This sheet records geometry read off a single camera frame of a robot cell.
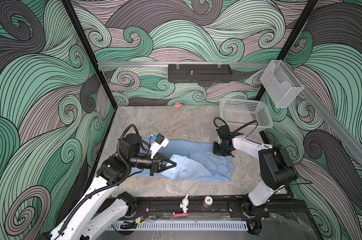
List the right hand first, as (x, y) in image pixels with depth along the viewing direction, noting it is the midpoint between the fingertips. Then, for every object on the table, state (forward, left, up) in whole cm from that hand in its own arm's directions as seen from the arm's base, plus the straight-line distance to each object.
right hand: (215, 151), depth 93 cm
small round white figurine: (-29, +8, +5) cm, 30 cm away
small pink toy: (+40, +25, +2) cm, 47 cm away
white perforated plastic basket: (+36, -22, -1) cm, 42 cm away
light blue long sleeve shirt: (-17, +16, +23) cm, 33 cm away
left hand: (-20, +25, +29) cm, 43 cm away
